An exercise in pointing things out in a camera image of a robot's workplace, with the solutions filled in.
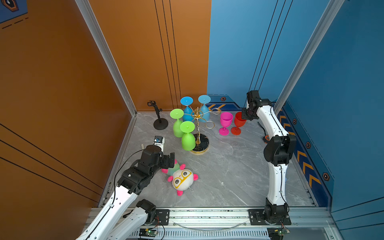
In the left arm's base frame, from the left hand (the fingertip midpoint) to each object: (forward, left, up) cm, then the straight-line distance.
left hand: (166, 151), depth 74 cm
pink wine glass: (+26, -34, -5) cm, 43 cm away
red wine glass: (+26, -42, -6) cm, 50 cm away
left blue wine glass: (+24, -10, +2) cm, 26 cm away
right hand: (+31, -47, -5) cm, 57 cm away
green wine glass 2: (+18, -5, +9) cm, 21 cm away
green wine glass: (+7, -11, 0) cm, 13 cm away
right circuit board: (-31, -54, -22) cm, 66 cm away
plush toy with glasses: (-9, -8, -14) cm, 18 cm away
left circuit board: (-32, +7, -22) cm, 39 cm away
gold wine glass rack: (+18, -19, -18) cm, 32 cm away
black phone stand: (+35, +13, -20) cm, 42 cm away
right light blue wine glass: (+30, -20, +9) cm, 37 cm away
